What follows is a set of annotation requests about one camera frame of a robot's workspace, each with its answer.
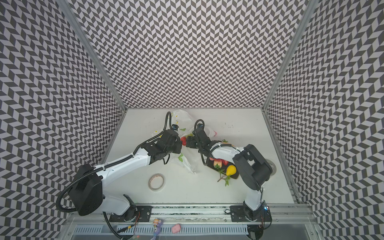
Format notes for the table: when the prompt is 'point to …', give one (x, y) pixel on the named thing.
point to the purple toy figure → (156, 224)
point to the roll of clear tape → (156, 182)
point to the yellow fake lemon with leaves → (231, 170)
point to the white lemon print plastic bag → (185, 124)
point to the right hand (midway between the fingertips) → (190, 144)
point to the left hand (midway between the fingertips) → (179, 143)
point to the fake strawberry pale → (217, 163)
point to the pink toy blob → (176, 228)
